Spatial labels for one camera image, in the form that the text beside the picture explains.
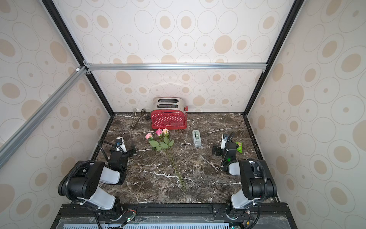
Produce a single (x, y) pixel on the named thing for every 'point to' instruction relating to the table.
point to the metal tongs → (135, 111)
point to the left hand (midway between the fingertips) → (128, 140)
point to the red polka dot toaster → (168, 113)
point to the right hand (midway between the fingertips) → (227, 143)
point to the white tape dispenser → (197, 138)
